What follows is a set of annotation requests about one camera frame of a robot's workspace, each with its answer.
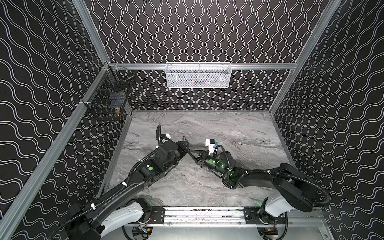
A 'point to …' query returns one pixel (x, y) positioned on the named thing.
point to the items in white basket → (211, 82)
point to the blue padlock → (184, 139)
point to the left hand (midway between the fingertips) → (195, 145)
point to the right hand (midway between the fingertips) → (187, 153)
